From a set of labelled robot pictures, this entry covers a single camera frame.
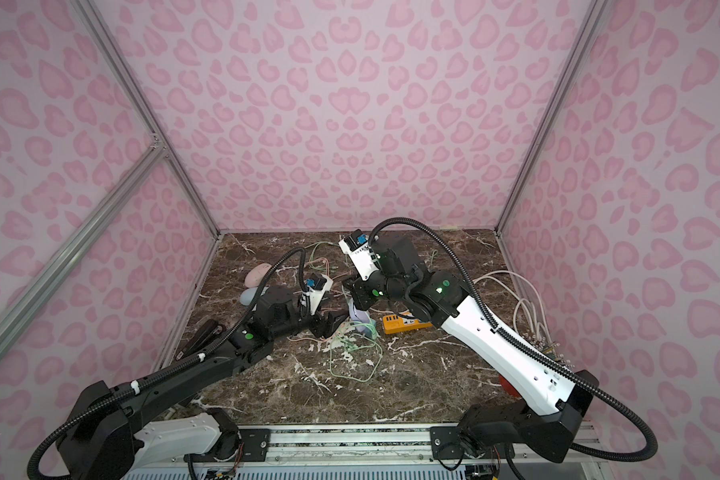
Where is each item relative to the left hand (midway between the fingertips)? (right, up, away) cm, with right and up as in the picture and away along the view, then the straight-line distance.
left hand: (343, 305), depth 76 cm
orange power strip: (+14, -8, +15) cm, 22 cm away
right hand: (+1, +6, -10) cm, 12 cm away
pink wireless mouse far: (-33, +6, +28) cm, 43 cm away
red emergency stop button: (+43, -22, +1) cm, 48 cm away
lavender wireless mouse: (+5, -3, -4) cm, 7 cm away
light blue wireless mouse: (-35, -1, +25) cm, 43 cm away
